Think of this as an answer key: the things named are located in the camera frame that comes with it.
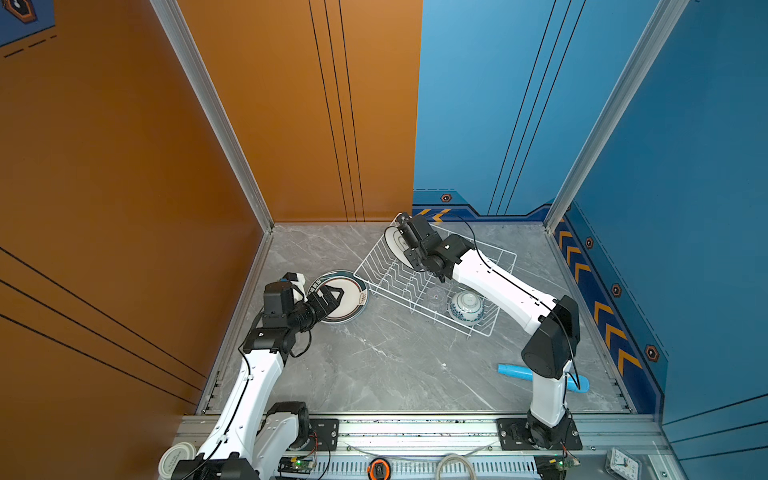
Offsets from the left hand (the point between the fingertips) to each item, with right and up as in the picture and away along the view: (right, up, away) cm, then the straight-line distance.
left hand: (334, 296), depth 80 cm
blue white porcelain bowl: (+38, -5, +9) cm, 39 cm away
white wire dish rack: (+12, +6, +22) cm, 26 cm away
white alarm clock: (+69, -37, -12) cm, 79 cm away
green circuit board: (-7, -39, -10) cm, 41 cm away
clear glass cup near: (+29, -2, +6) cm, 29 cm away
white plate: (+3, -3, +15) cm, 16 cm away
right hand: (+23, +14, +5) cm, 28 cm away
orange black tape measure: (+13, -37, -13) cm, 42 cm away
